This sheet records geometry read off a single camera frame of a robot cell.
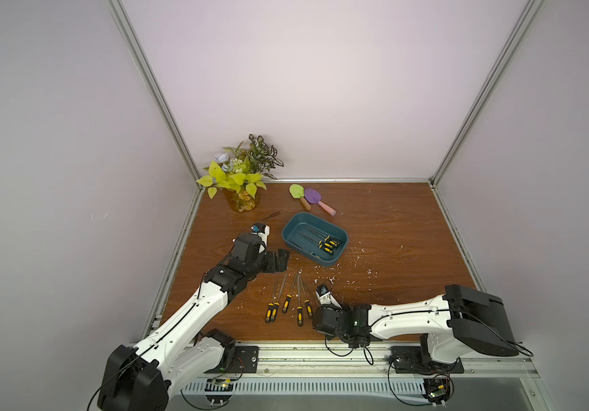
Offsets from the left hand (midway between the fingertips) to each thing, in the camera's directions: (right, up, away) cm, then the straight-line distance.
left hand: (281, 252), depth 81 cm
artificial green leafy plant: (-15, +30, +17) cm, 37 cm away
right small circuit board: (+45, -36, -11) cm, 59 cm away
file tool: (+15, +2, +19) cm, 24 cm away
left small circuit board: (-17, -37, -9) cm, 41 cm away
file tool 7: (+7, -21, -1) cm, 22 cm away
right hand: (+14, -21, 0) cm, 25 cm away
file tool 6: (+2, -17, +4) cm, 18 cm away
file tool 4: (-4, -19, +2) cm, 20 cm away
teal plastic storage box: (+4, +8, +20) cm, 21 cm away
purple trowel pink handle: (+12, +19, +33) cm, 40 cm away
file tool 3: (+14, -1, +16) cm, 22 cm away
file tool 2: (+14, +1, +17) cm, 22 cm away
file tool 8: (+9, -20, +2) cm, 22 cm away
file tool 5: (-2, -20, 0) cm, 20 cm away
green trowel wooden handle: (+5, +22, +37) cm, 43 cm away
